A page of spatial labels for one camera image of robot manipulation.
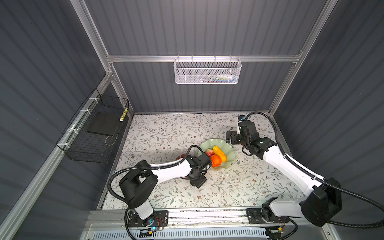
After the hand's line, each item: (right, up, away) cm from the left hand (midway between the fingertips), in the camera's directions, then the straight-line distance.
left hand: (199, 180), depth 85 cm
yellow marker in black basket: (-42, +37, -3) cm, 56 cm away
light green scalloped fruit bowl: (+18, +17, +10) cm, 26 cm away
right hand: (+20, +27, -2) cm, 34 cm away
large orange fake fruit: (+10, +11, +2) cm, 15 cm away
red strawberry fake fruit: (+7, +15, +9) cm, 19 cm away
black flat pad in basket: (-48, +33, -9) cm, 59 cm away
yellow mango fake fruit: (+12, +15, +9) cm, 21 cm away
